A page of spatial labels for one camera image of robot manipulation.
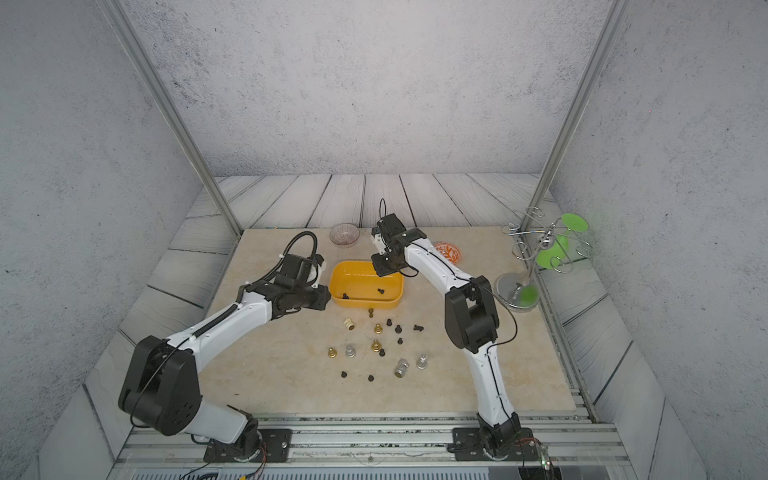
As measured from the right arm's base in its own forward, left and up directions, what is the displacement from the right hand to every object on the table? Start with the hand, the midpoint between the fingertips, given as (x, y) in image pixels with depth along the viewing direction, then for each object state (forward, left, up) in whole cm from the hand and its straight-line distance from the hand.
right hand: (381, 267), depth 95 cm
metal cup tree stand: (-4, -44, +16) cm, 47 cm away
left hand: (-11, +14, +1) cm, 17 cm away
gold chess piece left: (-24, +14, -10) cm, 29 cm away
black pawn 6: (-19, -6, -12) cm, 23 cm away
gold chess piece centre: (-22, +1, -10) cm, 24 cm away
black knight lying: (-15, -12, -12) cm, 23 cm away
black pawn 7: (-5, +12, -9) cm, 16 cm away
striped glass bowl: (+23, +16, -9) cm, 30 cm away
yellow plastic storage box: (+2, +10, -12) cm, 15 cm away
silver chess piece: (-23, +8, -9) cm, 27 cm away
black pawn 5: (-15, -5, -11) cm, 20 cm away
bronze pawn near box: (-9, +3, -12) cm, 15 cm away
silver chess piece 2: (-27, -12, -10) cm, 31 cm away
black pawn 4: (-14, -3, -10) cm, 18 cm away
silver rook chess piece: (-27, -7, -11) cm, 30 cm away
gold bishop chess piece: (-16, +1, -11) cm, 19 cm away
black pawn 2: (-30, +2, -12) cm, 32 cm away
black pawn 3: (-23, -1, -11) cm, 25 cm away
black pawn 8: (-2, 0, -10) cm, 11 cm away
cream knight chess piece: (-14, +10, -10) cm, 20 cm away
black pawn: (-29, +10, -11) cm, 33 cm away
